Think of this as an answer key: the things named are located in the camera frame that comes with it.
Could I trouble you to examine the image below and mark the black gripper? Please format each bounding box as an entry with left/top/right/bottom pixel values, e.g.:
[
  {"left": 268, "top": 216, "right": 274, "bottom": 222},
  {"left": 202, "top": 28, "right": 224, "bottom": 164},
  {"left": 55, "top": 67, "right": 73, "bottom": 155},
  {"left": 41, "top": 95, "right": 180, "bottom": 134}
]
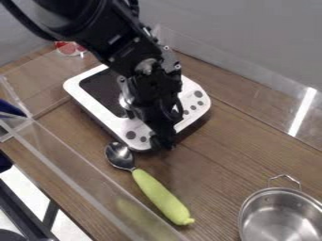
[{"left": 117, "top": 68, "right": 183, "bottom": 150}]

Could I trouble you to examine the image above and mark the white and black stove top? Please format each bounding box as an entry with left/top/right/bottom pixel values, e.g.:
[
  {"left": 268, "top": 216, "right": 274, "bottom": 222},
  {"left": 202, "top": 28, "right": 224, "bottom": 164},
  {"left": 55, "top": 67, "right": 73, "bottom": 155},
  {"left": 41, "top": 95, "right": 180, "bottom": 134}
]
[{"left": 63, "top": 64, "right": 211, "bottom": 152}]

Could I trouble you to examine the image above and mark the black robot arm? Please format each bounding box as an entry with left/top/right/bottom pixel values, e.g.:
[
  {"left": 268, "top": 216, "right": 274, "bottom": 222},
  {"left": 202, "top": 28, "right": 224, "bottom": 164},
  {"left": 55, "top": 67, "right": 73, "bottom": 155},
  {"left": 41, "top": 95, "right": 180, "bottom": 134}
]
[{"left": 0, "top": 0, "right": 183, "bottom": 149}]

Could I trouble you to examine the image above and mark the clear acrylic barrier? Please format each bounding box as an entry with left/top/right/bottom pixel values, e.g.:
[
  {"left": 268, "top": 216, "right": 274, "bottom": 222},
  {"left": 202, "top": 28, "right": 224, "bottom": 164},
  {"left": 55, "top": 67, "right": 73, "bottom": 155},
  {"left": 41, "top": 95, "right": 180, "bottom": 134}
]
[{"left": 0, "top": 74, "right": 189, "bottom": 241}]

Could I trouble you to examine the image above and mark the tomato sauce can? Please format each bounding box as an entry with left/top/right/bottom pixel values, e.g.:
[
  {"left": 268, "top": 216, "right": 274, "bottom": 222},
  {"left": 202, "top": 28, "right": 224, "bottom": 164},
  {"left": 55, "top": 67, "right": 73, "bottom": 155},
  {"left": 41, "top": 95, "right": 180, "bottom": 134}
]
[{"left": 53, "top": 41, "right": 87, "bottom": 56}]

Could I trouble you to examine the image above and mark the blue object at left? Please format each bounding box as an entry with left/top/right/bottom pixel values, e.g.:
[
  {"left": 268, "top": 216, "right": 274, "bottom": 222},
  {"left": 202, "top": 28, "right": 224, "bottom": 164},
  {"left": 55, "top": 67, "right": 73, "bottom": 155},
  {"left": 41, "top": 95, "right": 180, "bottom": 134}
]
[{"left": 0, "top": 99, "right": 25, "bottom": 117}]

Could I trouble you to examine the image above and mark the stainless steel pot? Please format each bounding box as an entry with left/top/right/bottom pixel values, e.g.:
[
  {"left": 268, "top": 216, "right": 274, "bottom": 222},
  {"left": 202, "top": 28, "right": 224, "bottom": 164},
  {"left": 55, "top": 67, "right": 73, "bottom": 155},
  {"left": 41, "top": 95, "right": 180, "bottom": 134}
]
[{"left": 238, "top": 174, "right": 322, "bottom": 241}]

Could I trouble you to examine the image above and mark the black table frame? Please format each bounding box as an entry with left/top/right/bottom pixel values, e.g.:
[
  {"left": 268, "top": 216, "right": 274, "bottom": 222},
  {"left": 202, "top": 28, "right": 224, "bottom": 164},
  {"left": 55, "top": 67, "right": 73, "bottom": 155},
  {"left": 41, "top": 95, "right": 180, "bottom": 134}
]
[{"left": 0, "top": 179, "right": 59, "bottom": 241}]

